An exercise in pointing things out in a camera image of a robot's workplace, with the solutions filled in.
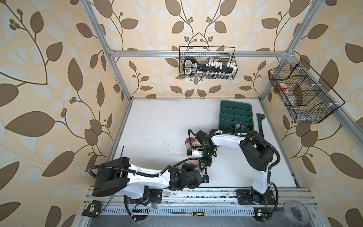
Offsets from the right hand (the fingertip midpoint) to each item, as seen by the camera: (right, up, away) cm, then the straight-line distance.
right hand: (202, 168), depth 84 cm
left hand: (-5, +1, -4) cm, 7 cm away
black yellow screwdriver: (-52, +9, +8) cm, 53 cm away
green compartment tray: (+25, +33, +20) cm, 46 cm away
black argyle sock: (+32, +24, +10) cm, 41 cm away
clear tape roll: (+40, -15, -16) cm, 46 cm away
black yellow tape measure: (-56, -14, -16) cm, 59 cm away
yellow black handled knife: (-4, -17, -15) cm, 23 cm away
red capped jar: (+46, +49, -4) cm, 67 cm away
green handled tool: (+48, +30, +23) cm, 61 cm away
